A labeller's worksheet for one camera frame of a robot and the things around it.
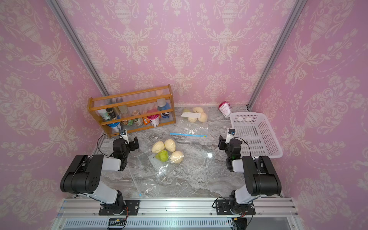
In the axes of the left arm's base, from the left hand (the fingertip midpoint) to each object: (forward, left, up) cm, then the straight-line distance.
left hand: (130, 138), depth 95 cm
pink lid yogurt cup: (+28, -67, +2) cm, 73 cm away
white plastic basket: (+9, -88, -5) cm, 89 cm away
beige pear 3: (-14, -32, +1) cm, 35 cm away
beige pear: (-6, -20, +1) cm, 21 cm away
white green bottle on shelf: (+8, +14, +14) cm, 21 cm away
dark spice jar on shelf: (+9, +10, +17) cm, 21 cm away
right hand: (+1, -63, +4) cm, 63 cm away
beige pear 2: (-5, -27, 0) cm, 28 cm away
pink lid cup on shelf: (+12, -15, +5) cm, 20 cm away
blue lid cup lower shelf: (+6, +10, +5) cm, 12 cm away
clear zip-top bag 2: (+11, -42, +3) cm, 44 cm away
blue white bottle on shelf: (+20, -21, +11) cm, 31 cm away
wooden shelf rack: (+18, -1, +9) cm, 20 cm away
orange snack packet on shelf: (+16, -8, -1) cm, 18 cm away
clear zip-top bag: (-21, -24, -2) cm, 32 cm away
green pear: (-12, -24, +1) cm, 27 cm away
